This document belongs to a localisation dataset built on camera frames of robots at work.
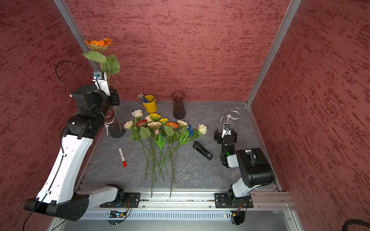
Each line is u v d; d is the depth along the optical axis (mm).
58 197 360
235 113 970
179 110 1031
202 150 890
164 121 1008
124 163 871
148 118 1055
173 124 953
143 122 1001
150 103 1073
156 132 970
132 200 745
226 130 777
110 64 589
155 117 1025
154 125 939
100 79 505
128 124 1008
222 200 737
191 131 1002
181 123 992
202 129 976
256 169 463
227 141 713
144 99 1033
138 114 1088
